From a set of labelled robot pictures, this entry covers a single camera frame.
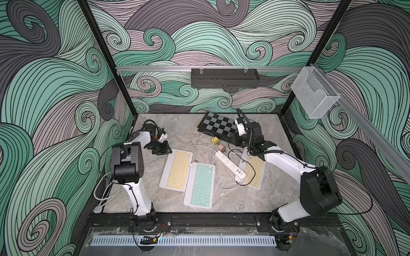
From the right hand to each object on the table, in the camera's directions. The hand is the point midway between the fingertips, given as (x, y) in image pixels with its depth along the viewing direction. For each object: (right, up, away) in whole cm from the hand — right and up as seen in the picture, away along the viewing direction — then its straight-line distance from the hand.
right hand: (236, 133), depth 89 cm
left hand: (-40, -11, +7) cm, 43 cm away
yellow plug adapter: (-10, -5, +14) cm, 19 cm away
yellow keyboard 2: (+11, -20, +2) cm, 23 cm away
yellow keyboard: (-35, -23, -1) cm, 42 cm away
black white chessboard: (-8, +4, +18) cm, 20 cm away
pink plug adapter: (-7, -9, +9) cm, 15 cm away
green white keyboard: (-21, -30, -6) cm, 37 cm away
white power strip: (+1, -23, -3) cm, 23 cm away
